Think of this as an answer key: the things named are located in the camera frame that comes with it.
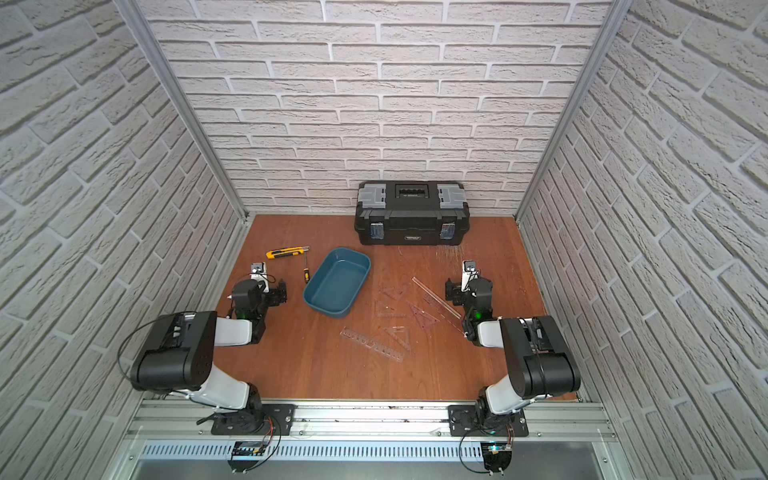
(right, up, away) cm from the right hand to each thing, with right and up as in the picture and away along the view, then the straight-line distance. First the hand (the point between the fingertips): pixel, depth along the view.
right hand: (469, 277), depth 95 cm
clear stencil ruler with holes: (-31, -19, -8) cm, 37 cm away
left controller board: (-61, -41, -24) cm, 77 cm away
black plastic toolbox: (-19, +21, +3) cm, 29 cm away
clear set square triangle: (-28, -11, 0) cm, 30 cm away
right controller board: (0, -40, -24) cm, 47 cm away
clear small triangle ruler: (-23, -17, -5) cm, 29 cm away
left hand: (-65, +1, -1) cm, 65 cm away
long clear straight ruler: (-8, -9, 0) cm, 12 cm away
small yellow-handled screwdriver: (-56, +2, +8) cm, 56 cm away
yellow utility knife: (-65, +8, +13) cm, 66 cm away
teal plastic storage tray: (-44, -3, +3) cm, 44 cm away
